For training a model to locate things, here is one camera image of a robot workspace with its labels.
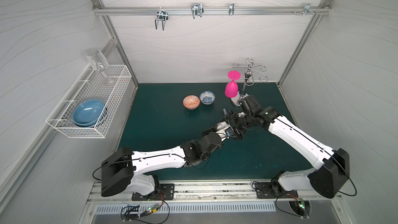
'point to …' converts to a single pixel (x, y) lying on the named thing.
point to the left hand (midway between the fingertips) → (218, 128)
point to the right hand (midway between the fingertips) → (220, 126)
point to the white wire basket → (96, 87)
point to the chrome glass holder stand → (249, 69)
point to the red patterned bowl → (191, 102)
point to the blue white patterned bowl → (207, 97)
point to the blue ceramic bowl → (86, 113)
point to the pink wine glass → (231, 87)
